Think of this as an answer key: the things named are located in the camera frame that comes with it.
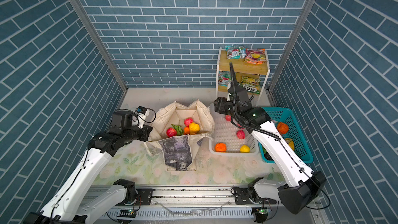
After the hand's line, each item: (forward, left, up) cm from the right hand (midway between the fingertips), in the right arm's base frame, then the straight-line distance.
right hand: (217, 101), depth 73 cm
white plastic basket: (-4, -8, -31) cm, 32 cm away
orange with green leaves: (-3, +17, -25) cm, 31 cm away
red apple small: (+3, +17, -23) cm, 29 cm away
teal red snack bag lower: (+31, -4, -12) cm, 33 cm away
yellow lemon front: (-11, -17, -26) cm, 33 cm away
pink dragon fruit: (-4, +23, -23) cm, 33 cm away
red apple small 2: (+10, -8, -28) cm, 30 cm away
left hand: (-11, +31, -10) cm, 35 cm away
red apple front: (-2, -15, -27) cm, 31 cm away
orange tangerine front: (-12, -3, -26) cm, 28 cm away
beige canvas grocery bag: (-20, +17, -17) cm, 31 cm away
